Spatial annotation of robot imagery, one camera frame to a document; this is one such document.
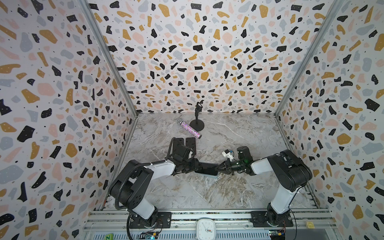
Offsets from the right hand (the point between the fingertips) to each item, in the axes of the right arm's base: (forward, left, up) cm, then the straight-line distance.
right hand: (214, 168), depth 86 cm
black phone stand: (+37, +11, -4) cm, 39 cm away
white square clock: (-29, +5, -1) cm, 30 cm away
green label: (-33, +49, -2) cm, 59 cm away
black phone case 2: (+22, +15, -7) cm, 28 cm away
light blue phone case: (-3, +4, -4) cm, 7 cm away
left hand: (+2, +8, -1) cm, 9 cm away
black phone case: (+24, +23, -7) cm, 34 cm away
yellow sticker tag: (-27, -45, -4) cm, 53 cm away
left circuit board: (-32, +33, -5) cm, 46 cm away
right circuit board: (-30, -29, -6) cm, 43 cm away
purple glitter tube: (+32, +18, -4) cm, 37 cm away
